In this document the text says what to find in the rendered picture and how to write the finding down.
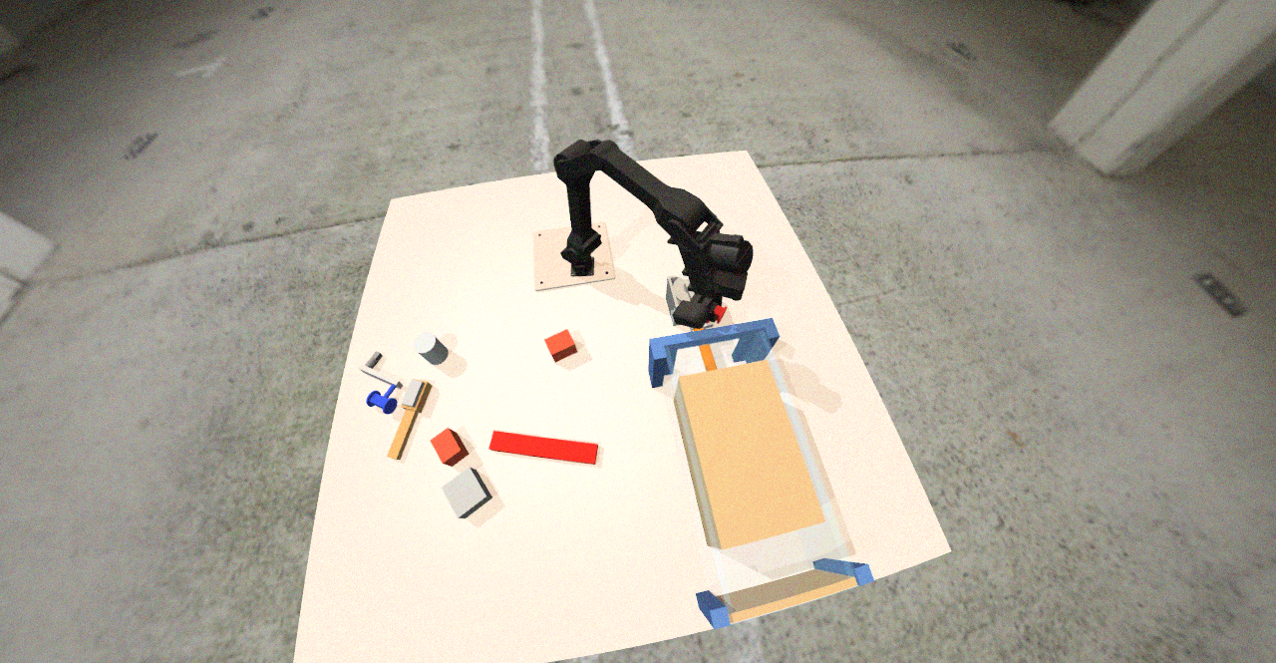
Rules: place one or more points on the grey cylinder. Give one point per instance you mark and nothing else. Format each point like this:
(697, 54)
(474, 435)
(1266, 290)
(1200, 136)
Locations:
(431, 348)

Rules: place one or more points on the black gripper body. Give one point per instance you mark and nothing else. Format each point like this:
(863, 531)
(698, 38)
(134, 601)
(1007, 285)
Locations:
(695, 313)

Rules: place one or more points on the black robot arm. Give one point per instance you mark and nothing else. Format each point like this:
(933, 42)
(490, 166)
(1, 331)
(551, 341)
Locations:
(676, 210)

